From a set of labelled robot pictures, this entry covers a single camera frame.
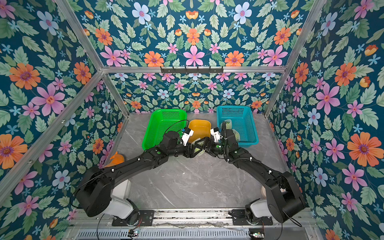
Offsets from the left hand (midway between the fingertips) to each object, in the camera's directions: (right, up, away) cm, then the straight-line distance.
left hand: (200, 147), depth 79 cm
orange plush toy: (-53, -9, +13) cm, 55 cm away
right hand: (+1, +2, +1) cm, 2 cm away
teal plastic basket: (+32, +16, +36) cm, 51 cm away
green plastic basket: (-31, +16, +36) cm, 50 cm away
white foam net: (-2, -1, -3) cm, 4 cm away
